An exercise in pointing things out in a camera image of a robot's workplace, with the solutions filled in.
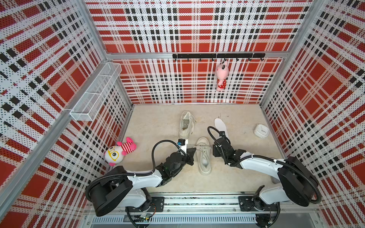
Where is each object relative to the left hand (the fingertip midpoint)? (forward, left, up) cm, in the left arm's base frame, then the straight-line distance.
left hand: (197, 148), depth 82 cm
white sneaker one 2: (0, -4, -5) cm, 6 cm away
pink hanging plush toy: (+43, -17, +23) cm, 51 cm away
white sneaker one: (+24, +7, -9) cm, 26 cm away
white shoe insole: (+26, -18, -13) cm, 34 cm away
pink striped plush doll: (-2, +50, -4) cm, 50 cm away
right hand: (+5, -15, -6) cm, 17 cm away
